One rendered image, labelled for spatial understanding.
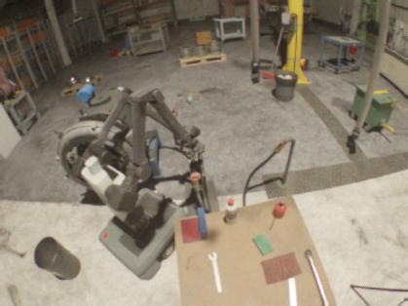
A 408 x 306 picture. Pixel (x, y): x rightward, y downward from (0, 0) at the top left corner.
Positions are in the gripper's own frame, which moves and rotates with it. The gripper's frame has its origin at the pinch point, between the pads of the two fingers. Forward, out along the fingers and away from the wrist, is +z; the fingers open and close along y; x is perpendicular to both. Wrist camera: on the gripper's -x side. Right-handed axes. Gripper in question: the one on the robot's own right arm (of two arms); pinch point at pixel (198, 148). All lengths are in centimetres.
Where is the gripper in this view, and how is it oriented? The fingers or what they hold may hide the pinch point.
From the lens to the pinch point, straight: 142.9
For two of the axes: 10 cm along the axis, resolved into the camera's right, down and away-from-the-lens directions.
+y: -8.3, -3.0, 4.7
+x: -4.1, 9.0, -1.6
